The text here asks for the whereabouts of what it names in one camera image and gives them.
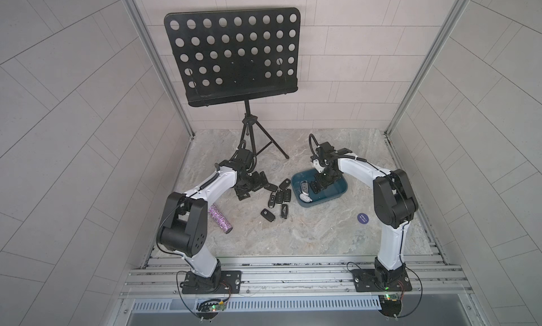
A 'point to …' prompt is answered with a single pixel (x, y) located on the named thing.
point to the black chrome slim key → (272, 200)
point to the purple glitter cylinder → (218, 218)
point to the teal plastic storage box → (329, 192)
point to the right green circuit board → (389, 297)
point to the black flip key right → (287, 195)
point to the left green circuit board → (219, 306)
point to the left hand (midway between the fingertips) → (264, 186)
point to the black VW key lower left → (267, 214)
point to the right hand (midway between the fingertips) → (320, 181)
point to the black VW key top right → (284, 184)
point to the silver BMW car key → (305, 186)
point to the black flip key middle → (279, 197)
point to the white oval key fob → (305, 197)
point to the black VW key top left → (271, 187)
